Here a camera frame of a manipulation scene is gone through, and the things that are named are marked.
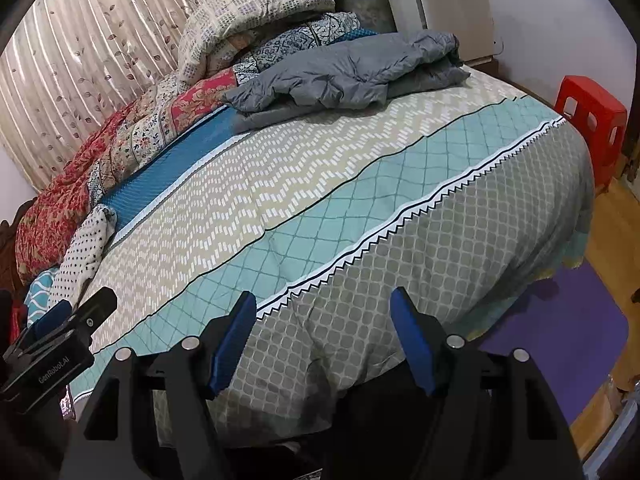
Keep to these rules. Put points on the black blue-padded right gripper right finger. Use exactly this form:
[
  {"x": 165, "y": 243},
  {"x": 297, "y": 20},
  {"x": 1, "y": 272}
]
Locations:
[{"x": 491, "y": 416}]

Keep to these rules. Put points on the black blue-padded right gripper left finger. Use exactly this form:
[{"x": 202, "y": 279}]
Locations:
[{"x": 148, "y": 417}]

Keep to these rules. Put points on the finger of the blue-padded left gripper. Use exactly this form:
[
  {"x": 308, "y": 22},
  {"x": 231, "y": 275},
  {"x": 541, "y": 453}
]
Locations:
[{"x": 52, "y": 319}]

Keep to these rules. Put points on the teal wave-pattern pillow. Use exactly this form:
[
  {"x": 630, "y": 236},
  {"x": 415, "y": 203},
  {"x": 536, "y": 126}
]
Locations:
[{"x": 36, "y": 300}]

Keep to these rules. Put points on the dark wooden headboard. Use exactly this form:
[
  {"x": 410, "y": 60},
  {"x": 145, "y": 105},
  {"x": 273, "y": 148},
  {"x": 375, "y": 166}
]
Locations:
[{"x": 9, "y": 279}]

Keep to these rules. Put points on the white dotted pillow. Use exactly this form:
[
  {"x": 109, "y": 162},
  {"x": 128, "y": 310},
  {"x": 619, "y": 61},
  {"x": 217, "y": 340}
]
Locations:
[{"x": 83, "y": 257}]

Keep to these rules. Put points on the purple floor mat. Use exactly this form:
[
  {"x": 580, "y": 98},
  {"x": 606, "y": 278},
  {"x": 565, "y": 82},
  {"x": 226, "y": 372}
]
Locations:
[{"x": 572, "y": 328}]

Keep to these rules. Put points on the red floral patchwork quilt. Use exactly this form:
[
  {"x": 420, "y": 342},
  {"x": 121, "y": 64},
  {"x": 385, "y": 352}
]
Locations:
[{"x": 132, "y": 137}]

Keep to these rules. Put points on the patterned teal grey bedspread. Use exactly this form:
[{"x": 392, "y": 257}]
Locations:
[{"x": 461, "y": 196}]

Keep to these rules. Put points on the beige leaf-print curtain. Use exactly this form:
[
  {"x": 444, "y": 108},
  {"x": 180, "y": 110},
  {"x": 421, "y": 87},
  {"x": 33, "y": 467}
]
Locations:
[{"x": 70, "y": 64}]

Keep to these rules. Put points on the cream checked folded quilt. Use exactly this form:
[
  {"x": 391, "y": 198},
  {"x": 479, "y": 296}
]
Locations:
[{"x": 217, "y": 20}]

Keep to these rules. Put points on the red plastic stool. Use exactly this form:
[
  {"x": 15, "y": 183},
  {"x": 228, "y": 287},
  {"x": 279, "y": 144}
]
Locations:
[{"x": 599, "y": 117}]

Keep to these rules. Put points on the grey puffer jacket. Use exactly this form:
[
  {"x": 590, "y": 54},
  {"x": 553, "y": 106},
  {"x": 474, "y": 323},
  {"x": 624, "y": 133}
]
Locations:
[{"x": 350, "y": 75}]

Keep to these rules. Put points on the white standing air conditioner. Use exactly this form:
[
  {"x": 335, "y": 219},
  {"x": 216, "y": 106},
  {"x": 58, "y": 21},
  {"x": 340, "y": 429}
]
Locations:
[{"x": 469, "y": 20}]

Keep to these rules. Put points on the translucent storage bin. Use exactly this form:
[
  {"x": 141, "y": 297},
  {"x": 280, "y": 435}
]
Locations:
[{"x": 373, "y": 14}]

